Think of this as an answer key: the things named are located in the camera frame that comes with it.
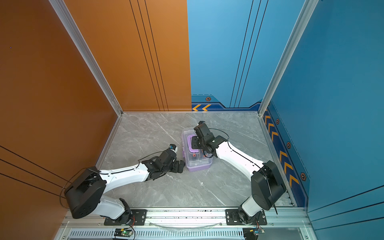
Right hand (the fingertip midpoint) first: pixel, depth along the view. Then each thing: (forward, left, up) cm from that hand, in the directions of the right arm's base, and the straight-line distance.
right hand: (192, 141), depth 85 cm
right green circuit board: (-41, -28, -17) cm, 53 cm away
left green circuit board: (-41, +34, -16) cm, 55 cm away
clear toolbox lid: (-7, -1, -5) cm, 9 cm away
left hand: (-7, +8, -10) cm, 15 cm away
